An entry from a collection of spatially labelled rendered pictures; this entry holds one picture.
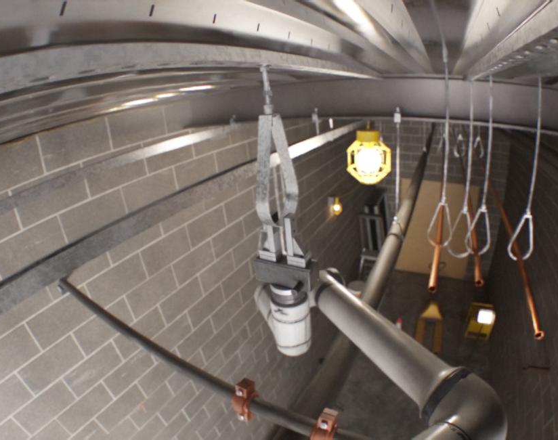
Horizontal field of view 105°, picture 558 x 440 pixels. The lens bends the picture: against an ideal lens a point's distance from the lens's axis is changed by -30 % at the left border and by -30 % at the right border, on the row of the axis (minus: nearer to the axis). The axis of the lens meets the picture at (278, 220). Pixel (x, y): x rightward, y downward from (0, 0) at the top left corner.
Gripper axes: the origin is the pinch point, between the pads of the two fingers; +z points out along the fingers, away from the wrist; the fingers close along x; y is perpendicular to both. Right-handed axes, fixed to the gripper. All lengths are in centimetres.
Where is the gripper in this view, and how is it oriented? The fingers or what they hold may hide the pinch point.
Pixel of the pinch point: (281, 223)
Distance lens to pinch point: 58.4
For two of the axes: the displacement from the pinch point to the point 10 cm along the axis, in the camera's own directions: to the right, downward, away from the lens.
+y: -5.0, 3.9, -7.8
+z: -1.0, -9.1, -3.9
